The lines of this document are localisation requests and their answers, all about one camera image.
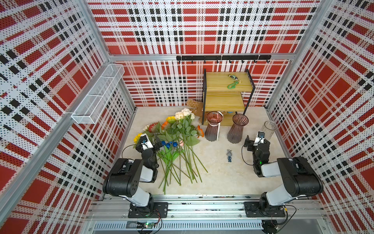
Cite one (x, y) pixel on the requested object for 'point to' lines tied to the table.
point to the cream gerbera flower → (146, 127)
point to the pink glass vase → (212, 132)
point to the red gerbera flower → (153, 127)
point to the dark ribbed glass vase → (235, 134)
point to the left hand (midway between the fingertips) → (150, 136)
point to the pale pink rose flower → (192, 139)
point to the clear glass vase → (269, 127)
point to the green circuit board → (149, 225)
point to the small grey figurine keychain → (229, 155)
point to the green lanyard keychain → (232, 86)
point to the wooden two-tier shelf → (228, 92)
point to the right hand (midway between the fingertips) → (256, 136)
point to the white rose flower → (193, 116)
